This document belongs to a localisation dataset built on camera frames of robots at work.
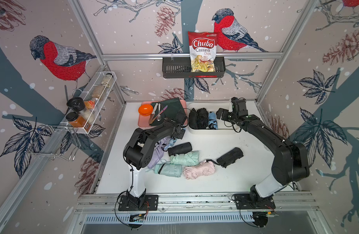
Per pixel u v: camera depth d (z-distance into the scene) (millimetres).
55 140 572
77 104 619
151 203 729
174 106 1180
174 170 815
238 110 690
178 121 779
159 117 1104
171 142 914
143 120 1074
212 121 1003
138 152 511
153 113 1115
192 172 795
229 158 856
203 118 1007
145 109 1113
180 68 1067
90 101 700
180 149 901
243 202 725
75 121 600
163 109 1146
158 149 904
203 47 827
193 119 1035
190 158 839
